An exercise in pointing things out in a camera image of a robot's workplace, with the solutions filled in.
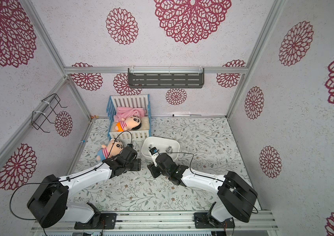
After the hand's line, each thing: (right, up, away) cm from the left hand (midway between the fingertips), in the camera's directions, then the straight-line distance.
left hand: (135, 163), depth 89 cm
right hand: (+12, +1, -4) cm, 12 cm away
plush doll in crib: (-5, +25, +12) cm, 28 cm away
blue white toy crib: (+2, +18, +11) cm, 21 cm away
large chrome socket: (+21, +7, +11) cm, 24 cm away
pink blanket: (-11, +33, +21) cm, 41 cm away
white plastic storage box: (+19, +9, +14) cm, 25 cm away
